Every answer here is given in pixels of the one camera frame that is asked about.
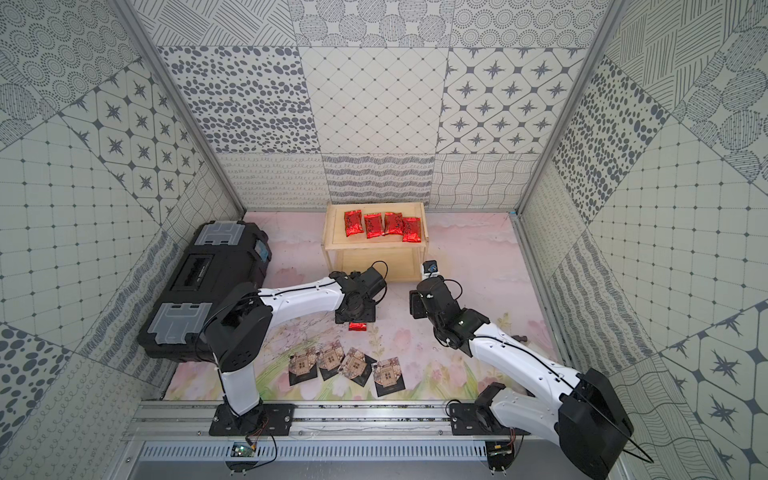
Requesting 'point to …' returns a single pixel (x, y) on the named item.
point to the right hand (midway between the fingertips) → (423, 294)
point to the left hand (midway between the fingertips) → (366, 312)
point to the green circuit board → (241, 449)
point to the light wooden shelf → (395, 234)
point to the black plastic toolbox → (219, 256)
